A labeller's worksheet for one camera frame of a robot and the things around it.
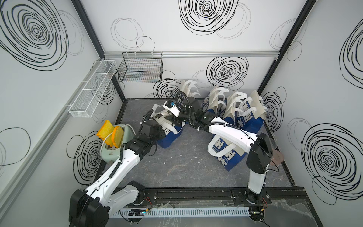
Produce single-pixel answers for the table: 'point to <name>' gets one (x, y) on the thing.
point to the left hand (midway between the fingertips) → (161, 128)
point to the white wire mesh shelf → (85, 104)
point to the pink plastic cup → (277, 157)
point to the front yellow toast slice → (117, 136)
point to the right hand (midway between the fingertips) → (167, 113)
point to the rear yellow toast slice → (106, 129)
